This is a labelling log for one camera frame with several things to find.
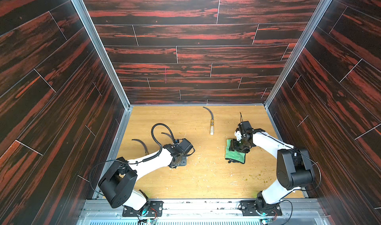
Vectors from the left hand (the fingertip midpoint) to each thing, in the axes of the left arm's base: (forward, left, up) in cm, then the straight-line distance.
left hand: (182, 161), depth 87 cm
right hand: (+10, -35, -1) cm, 36 cm away
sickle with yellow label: (+31, -21, -1) cm, 38 cm away
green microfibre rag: (+5, -31, +1) cm, 32 cm away
